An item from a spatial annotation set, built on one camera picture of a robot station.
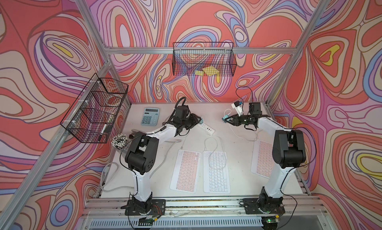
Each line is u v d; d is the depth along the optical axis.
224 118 0.93
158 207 0.72
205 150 0.93
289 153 0.52
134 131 1.01
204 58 0.96
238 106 0.86
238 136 0.90
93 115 0.80
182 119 0.78
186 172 0.85
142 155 0.51
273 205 0.68
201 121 1.08
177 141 0.91
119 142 0.77
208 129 1.01
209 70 0.91
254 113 0.78
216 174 0.84
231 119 0.91
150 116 1.08
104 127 0.74
